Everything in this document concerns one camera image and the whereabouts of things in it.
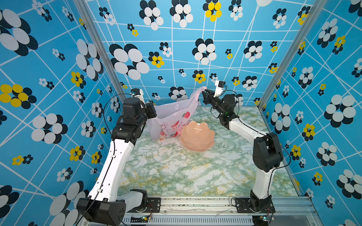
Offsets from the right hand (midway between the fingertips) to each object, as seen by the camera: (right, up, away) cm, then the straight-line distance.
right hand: (204, 88), depth 81 cm
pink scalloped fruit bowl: (-2, -31, +20) cm, 37 cm away
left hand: (-26, -10, -10) cm, 30 cm away
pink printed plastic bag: (-20, -17, -1) cm, 26 cm away
